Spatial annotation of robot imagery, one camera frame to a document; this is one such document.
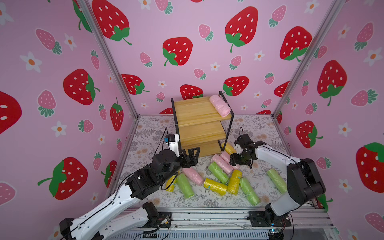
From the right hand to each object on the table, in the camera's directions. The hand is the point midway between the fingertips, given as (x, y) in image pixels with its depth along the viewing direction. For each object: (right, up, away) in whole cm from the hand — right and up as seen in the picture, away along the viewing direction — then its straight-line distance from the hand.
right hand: (236, 161), depth 91 cm
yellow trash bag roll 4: (-39, -13, -9) cm, 42 cm away
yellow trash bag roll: (-3, +7, +6) cm, 10 cm away
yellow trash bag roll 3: (-13, -12, -10) cm, 21 cm away
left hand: (-25, +11, -27) cm, 38 cm away
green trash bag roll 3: (-32, -11, -9) cm, 35 cm away
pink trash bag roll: (-6, +2, +2) cm, 7 cm away
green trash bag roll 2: (+4, -14, -11) cm, 18 cm away
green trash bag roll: (-12, -5, -4) cm, 14 cm away
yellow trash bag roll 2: (-4, -9, -9) cm, 14 cm away
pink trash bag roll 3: (-26, -7, -7) cm, 28 cm away
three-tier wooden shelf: (-23, +22, -17) cm, 37 cm away
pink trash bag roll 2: (-8, -2, 0) cm, 8 cm away
